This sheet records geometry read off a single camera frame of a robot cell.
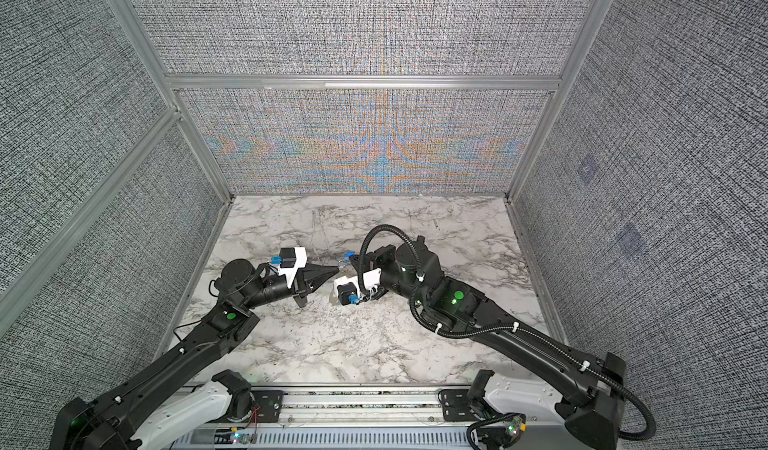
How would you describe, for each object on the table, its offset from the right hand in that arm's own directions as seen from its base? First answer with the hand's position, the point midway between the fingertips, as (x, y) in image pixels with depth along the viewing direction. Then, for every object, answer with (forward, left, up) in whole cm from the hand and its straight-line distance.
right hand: (358, 243), depth 65 cm
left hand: (-4, +5, -4) cm, 8 cm away
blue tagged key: (+20, +7, -32) cm, 38 cm away
